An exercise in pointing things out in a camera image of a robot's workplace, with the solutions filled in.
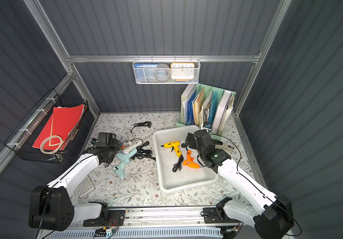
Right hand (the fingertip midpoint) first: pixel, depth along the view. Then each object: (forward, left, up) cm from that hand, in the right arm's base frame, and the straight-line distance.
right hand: (198, 135), depth 79 cm
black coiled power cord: (+26, +35, -21) cm, 48 cm away
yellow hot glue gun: (+7, +15, -20) cm, 26 cm away
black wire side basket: (-14, +76, +14) cm, 78 cm away
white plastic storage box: (-14, +7, -23) cm, 28 cm away
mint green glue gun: (-4, +44, -18) cm, 48 cm away
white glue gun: (+5, +42, -18) cm, 46 cm away
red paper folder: (+1, +68, +10) cm, 69 cm away
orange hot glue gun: (-6, +4, -21) cm, 22 cm away
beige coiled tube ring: (-14, +68, +6) cm, 69 cm away
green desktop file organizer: (+23, -7, -1) cm, 24 cm away
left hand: (-1, +48, -11) cm, 50 cm away
